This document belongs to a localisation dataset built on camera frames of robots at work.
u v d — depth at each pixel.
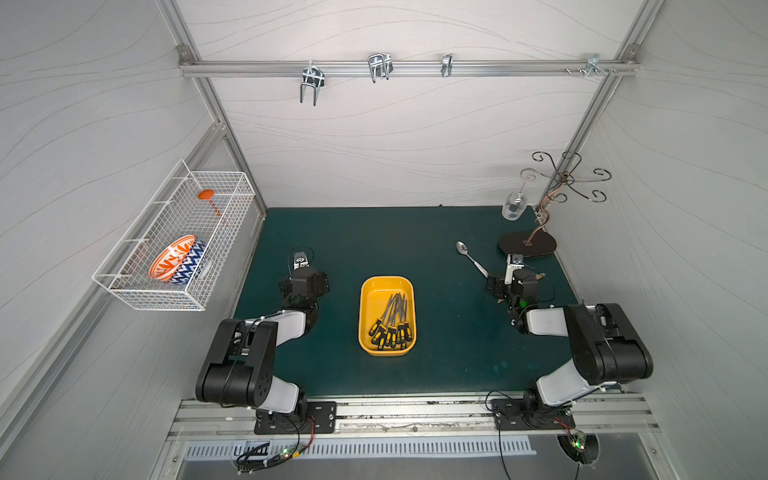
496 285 0.87
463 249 1.08
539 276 1.01
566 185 0.85
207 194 0.78
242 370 0.44
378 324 0.88
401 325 0.88
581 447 0.72
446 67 0.78
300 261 0.80
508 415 0.73
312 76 0.78
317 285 0.76
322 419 0.74
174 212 0.70
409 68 0.76
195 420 0.75
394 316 0.91
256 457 0.70
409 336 0.84
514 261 0.84
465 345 0.86
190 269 0.58
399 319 0.91
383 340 0.85
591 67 0.77
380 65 0.76
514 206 0.96
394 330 0.86
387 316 0.91
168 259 0.64
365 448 0.70
